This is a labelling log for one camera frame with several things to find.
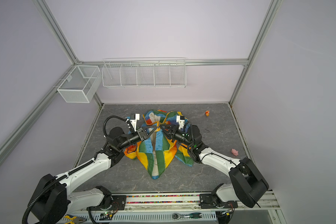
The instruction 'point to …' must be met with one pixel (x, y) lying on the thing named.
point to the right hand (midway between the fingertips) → (158, 128)
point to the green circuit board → (105, 216)
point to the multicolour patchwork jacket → (157, 152)
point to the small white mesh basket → (81, 84)
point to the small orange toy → (207, 113)
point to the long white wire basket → (144, 72)
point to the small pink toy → (235, 152)
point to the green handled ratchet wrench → (176, 216)
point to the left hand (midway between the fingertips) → (157, 130)
